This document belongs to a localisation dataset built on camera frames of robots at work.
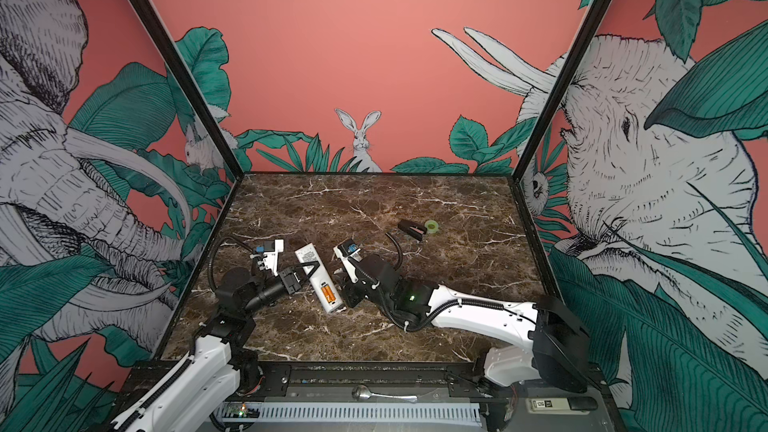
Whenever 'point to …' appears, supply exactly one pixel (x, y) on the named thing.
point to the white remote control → (319, 278)
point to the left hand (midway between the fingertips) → (317, 264)
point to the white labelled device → (572, 405)
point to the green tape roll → (431, 226)
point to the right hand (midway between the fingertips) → (331, 275)
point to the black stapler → (415, 231)
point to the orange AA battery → (328, 293)
